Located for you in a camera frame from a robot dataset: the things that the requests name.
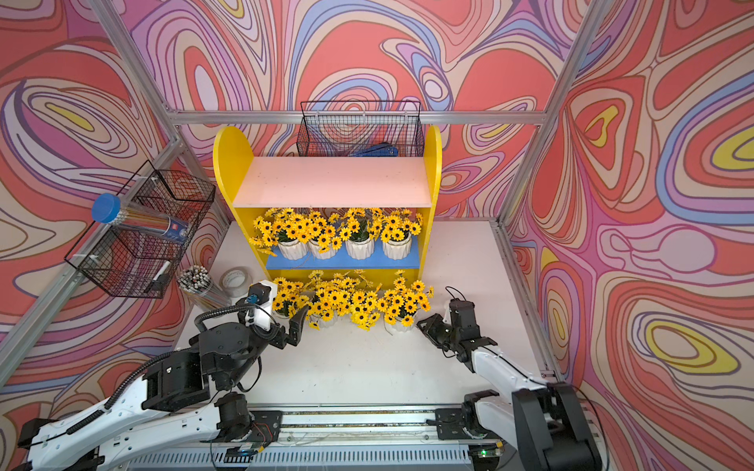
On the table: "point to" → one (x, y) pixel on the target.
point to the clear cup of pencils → (198, 284)
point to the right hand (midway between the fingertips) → (420, 332)
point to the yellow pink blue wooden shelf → (338, 215)
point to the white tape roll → (236, 281)
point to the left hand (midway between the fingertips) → (295, 302)
